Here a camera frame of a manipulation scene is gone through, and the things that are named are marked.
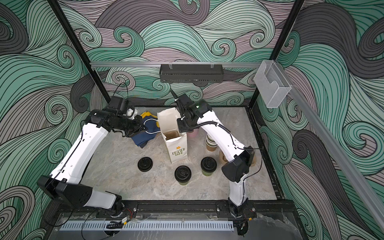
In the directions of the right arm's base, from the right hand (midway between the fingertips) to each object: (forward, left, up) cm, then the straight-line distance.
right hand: (184, 128), depth 76 cm
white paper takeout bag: (-8, +4, 0) cm, 8 cm away
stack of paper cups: (-1, -15, -13) cm, 20 cm away
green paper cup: (-17, -12, -18) cm, 28 cm away
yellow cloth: (+28, +30, -20) cm, 46 cm away
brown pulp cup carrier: (+10, +10, -20) cm, 24 cm away
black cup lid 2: (-19, +1, -13) cm, 23 cm away
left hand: (-2, +17, +4) cm, 18 cm away
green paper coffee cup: (-22, 0, -19) cm, 29 cm away
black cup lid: (-11, +24, -21) cm, 33 cm away
